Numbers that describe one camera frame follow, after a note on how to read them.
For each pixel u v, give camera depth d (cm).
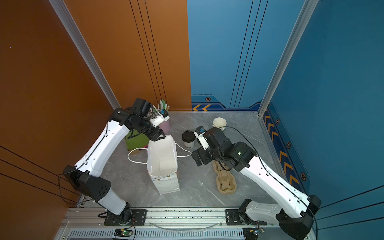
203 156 58
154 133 65
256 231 69
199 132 58
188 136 91
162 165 92
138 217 74
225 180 83
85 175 42
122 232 71
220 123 100
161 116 67
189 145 95
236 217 73
